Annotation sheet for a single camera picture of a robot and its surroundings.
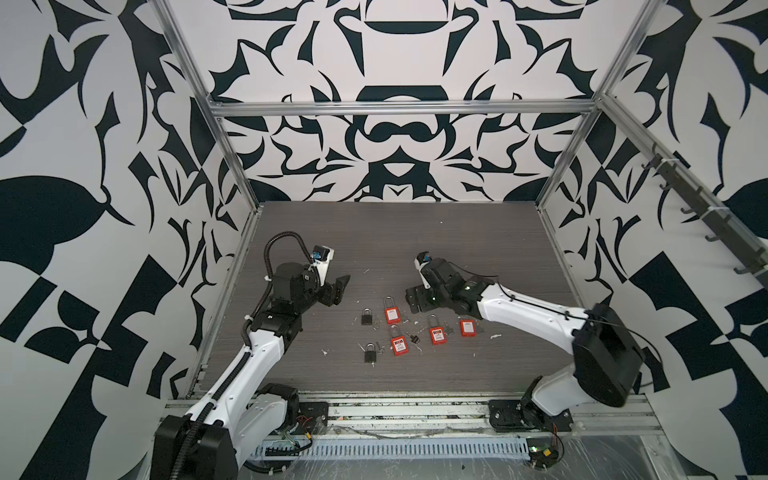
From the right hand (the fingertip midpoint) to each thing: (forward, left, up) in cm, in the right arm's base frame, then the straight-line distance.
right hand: (421, 289), depth 86 cm
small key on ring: (-14, +12, -10) cm, 21 cm away
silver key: (-8, -8, -10) cm, 15 cm away
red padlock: (-4, +8, -8) cm, 12 cm away
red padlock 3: (-9, -5, -9) cm, 14 cm away
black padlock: (-4, +16, -10) cm, 19 cm away
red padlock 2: (-12, +7, -8) cm, 16 cm away
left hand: (+3, +24, +9) cm, 25 cm away
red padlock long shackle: (-8, -13, -8) cm, 17 cm away
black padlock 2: (-15, +15, -8) cm, 23 cm away
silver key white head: (-11, +2, -10) cm, 15 cm away
